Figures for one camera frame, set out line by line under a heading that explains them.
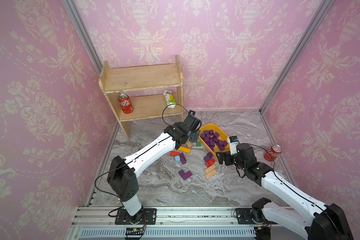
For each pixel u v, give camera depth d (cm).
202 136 102
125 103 83
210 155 95
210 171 88
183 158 92
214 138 103
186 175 88
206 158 94
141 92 113
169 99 92
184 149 98
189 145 99
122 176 43
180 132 57
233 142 73
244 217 73
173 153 97
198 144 101
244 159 62
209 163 91
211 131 106
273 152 86
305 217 43
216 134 103
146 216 74
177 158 92
